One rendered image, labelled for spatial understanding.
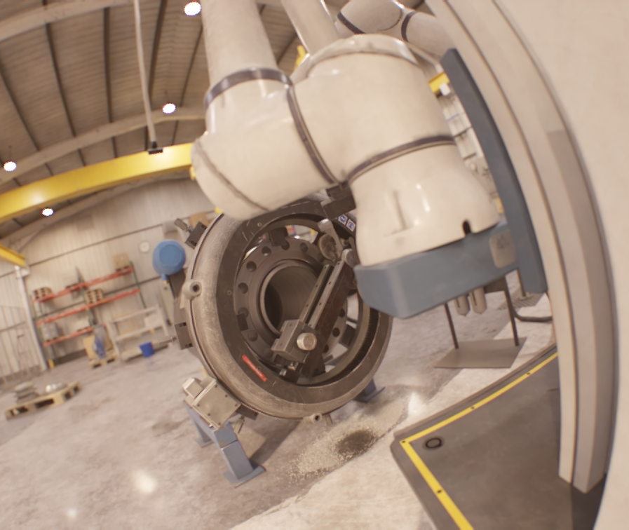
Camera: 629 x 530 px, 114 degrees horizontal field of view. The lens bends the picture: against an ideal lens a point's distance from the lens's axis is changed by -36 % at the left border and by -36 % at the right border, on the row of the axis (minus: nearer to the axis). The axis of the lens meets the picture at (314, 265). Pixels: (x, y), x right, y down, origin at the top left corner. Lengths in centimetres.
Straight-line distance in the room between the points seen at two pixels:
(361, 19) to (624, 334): 96
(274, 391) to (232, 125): 68
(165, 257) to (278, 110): 122
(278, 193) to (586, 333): 40
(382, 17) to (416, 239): 82
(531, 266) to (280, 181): 32
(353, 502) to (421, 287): 81
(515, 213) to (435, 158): 11
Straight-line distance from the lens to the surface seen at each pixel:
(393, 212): 34
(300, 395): 93
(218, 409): 87
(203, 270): 83
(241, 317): 96
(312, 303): 101
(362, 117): 37
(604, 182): 17
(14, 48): 977
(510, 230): 38
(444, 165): 36
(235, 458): 128
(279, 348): 84
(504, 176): 37
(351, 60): 40
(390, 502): 99
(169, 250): 155
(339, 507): 103
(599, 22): 16
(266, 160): 39
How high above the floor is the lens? 71
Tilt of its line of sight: level
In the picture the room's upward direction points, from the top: 19 degrees counter-clockwise
